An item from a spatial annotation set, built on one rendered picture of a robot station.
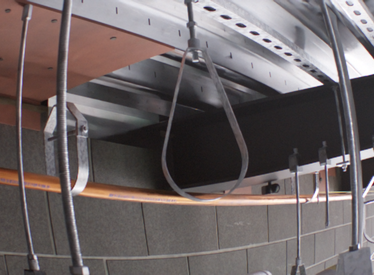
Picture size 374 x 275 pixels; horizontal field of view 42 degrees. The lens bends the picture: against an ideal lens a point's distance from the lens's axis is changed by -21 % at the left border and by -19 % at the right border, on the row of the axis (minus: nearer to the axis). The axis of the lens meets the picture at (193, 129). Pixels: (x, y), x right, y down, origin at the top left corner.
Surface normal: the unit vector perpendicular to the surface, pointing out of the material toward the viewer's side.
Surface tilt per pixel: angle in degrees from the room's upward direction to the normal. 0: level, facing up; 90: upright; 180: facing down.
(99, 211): 90
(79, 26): 180
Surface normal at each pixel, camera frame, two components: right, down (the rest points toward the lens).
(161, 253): 0.83, -0.18
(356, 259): -0.14, -0.69
